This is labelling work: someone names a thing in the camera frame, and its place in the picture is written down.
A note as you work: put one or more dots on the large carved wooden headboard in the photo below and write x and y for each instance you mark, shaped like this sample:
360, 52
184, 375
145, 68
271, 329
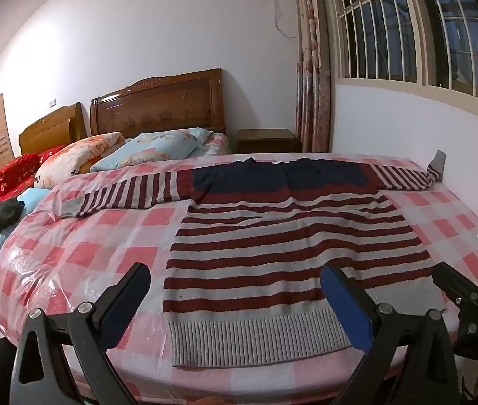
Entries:
159, 101

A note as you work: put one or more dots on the dark cloth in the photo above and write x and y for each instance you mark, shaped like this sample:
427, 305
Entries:
5, 215

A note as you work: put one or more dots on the pink floral curtain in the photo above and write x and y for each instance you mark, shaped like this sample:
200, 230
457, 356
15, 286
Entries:
310, 93

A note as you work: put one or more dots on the red quilt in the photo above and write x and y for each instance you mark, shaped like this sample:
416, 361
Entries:
11, 173

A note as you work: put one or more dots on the light blue floral pillow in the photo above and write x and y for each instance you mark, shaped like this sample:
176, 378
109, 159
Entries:
150, 149

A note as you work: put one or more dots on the small wooden headboard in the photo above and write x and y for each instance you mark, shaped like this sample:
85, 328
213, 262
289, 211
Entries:
53, 126

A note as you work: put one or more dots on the orange floral pillow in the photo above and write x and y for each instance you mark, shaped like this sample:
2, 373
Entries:
74, 156

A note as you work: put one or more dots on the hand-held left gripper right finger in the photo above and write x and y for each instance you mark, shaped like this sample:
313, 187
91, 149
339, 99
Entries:
344, 303

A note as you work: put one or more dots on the window with cream grille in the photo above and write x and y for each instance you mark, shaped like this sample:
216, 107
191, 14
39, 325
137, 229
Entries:
391, 29

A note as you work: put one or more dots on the wooden nightstand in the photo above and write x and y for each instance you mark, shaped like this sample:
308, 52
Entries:
264, 139

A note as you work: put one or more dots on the pink checkered bed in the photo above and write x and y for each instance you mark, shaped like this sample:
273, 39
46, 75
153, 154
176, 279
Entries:
95, 240

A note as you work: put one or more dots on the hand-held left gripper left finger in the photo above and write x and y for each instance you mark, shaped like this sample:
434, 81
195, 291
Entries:
126, 306

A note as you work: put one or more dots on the red grey striped sweater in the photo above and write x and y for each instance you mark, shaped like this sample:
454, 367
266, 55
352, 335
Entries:
285, 240

